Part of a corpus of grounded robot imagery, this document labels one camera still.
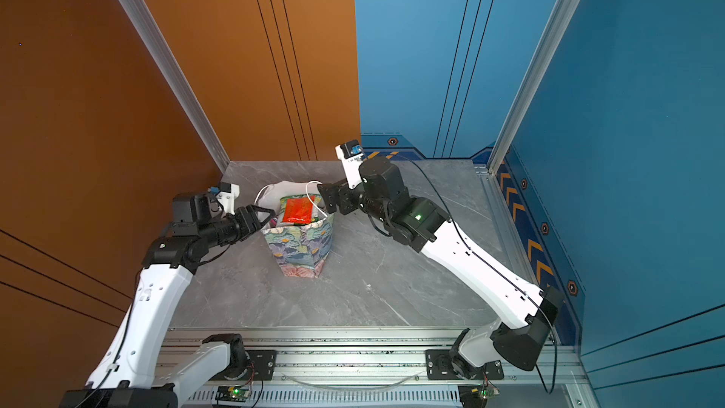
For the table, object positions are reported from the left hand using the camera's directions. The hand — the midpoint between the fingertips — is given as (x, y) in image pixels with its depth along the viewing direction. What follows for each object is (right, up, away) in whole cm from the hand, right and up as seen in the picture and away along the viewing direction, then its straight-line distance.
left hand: (270, 213), depth 73 cm
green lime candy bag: (+11, +2, +7) cm, 13 cm away
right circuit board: (+55, -44, -4) cm, 71 cm away
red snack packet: (+6, +1, +6) cm, 8 cm away
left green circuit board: (-9, -46, -2) cm, 47 cm away
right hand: (+18, +9, -9) cm, 21 cm away
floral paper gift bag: (+8, -5, -1) cm, 9 cm away
